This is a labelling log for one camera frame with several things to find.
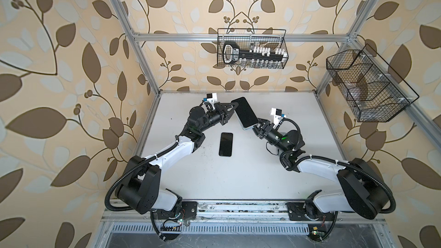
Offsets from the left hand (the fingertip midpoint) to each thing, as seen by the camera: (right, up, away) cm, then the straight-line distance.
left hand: (235, 103), depth 70 cm
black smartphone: (-4, -22, +27) cm, 35 cm away
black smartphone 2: (+4, -5, -1) cm, 6 cm away
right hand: (+5, -7, +2) cm, 9 cm away
